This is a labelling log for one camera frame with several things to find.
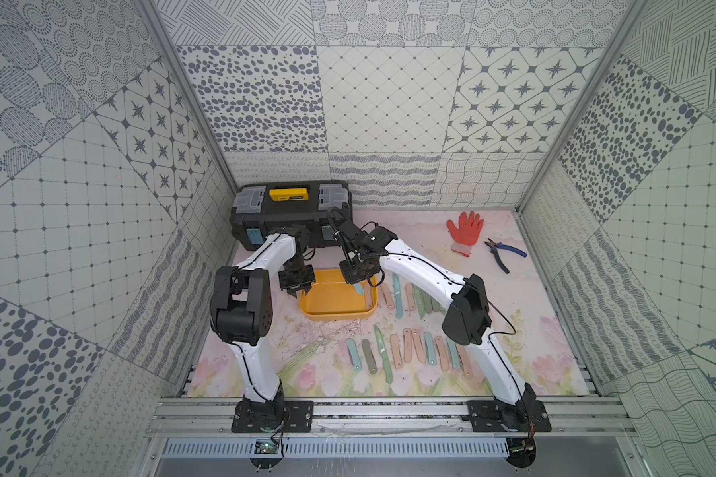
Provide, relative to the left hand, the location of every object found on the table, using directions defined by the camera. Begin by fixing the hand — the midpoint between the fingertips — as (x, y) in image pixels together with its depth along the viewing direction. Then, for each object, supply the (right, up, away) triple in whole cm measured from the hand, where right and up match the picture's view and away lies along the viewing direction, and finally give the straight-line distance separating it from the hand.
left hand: (312, 292), depth 91 cm
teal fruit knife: (+15, +2, -6) cm, 16 cm away
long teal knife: (+27, -2, +6) cm, 28 cm away
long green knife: (+22, -16, -7) cm, 28 cm away
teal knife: (+43, -17, -8) cm, 47 cm away
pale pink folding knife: (+24, -2, +5) cm, 25 cm away
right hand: (+14, +5, -4) cm, 15 cm away
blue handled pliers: (+67, +14, +19) cm, 71 cm away
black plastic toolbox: (-19, +27, +6) cm, 33 cm away
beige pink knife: (+26, -16, -6) cm, 31 cm away
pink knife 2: (+39, -16, -7) cm, 43 cm away
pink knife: (+32, -14, -4) cm, 35 cm away
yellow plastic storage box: (+6, -3, +4) cm, 8 cm away
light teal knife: (+36, -16, -5) cm, 40 cm away
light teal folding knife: (+12, -14, -5) cm, 20 cm away
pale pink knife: (+29, -15, -5) cm, 33 cm away
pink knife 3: (+46, -20, -10) cm, 51 cm away
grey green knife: (+19, -20, -9) cm, 29 cm away
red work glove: (+56, +18, +22) cm, 63 cm away
